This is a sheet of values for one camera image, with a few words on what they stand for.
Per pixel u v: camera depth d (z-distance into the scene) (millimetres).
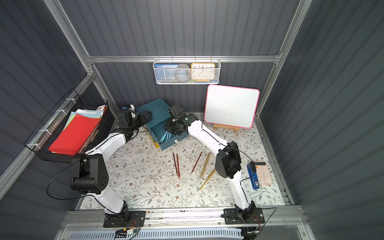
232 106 1018
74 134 754
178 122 665
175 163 936
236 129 1053
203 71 881
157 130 905
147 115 834
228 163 533
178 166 914
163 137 863
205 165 934
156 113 898
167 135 884
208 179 867
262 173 867
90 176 962
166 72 846
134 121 779
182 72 907
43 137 617
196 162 937
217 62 891
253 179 833
